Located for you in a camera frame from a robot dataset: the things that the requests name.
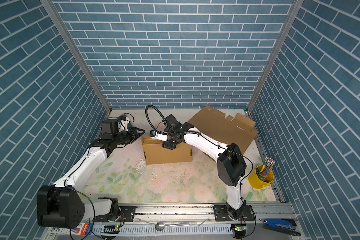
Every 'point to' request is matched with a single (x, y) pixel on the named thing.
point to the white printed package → (84, 229)
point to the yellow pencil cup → (255, 182)
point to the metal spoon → (161, 226)
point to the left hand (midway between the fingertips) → (144, 131)
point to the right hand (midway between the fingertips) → (164, 138)
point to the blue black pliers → (285, 225)
